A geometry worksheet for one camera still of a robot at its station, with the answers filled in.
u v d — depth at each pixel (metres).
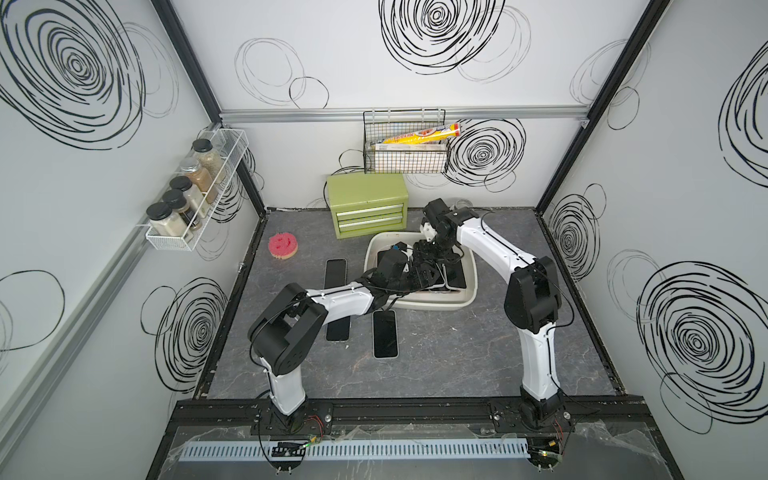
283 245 1.05
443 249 0.79
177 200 0.63
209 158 0.75
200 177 0.71
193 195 0.68
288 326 0.51
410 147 0.89
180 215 0.64
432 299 0.95
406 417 0.76
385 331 0.88
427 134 0.87
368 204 0.99
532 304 0.55
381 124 0.94
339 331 0.87
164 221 0.61
